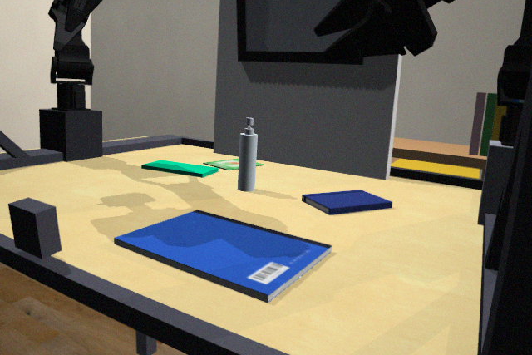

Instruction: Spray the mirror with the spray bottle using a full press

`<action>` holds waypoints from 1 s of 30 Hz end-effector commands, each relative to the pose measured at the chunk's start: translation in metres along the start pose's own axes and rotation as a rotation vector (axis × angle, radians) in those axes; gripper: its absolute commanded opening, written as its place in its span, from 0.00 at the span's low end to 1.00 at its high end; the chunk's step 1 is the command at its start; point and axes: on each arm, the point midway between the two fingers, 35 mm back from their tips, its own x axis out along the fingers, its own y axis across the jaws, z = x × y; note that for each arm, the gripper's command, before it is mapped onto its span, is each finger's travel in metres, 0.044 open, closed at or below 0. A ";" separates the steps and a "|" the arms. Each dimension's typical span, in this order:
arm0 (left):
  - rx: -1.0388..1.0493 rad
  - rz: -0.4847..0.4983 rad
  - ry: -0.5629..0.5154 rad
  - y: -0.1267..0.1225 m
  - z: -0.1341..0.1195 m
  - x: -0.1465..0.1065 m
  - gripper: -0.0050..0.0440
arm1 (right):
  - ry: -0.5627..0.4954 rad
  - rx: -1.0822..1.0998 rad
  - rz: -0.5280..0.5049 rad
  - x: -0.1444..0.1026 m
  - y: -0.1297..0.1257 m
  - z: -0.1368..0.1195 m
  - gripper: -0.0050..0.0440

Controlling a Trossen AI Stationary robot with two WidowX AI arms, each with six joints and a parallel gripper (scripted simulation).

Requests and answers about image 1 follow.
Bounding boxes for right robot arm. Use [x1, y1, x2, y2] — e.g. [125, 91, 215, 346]
[497, 0, 532, 147]

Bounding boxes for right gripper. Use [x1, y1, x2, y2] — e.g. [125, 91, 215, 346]
[314, 0, 441, 62]

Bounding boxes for green flat rectangular slab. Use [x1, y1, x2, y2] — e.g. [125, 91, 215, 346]
[141, 160, 219, 177]

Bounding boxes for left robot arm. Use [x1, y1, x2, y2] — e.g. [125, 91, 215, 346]
[50, 31, 94, 111]

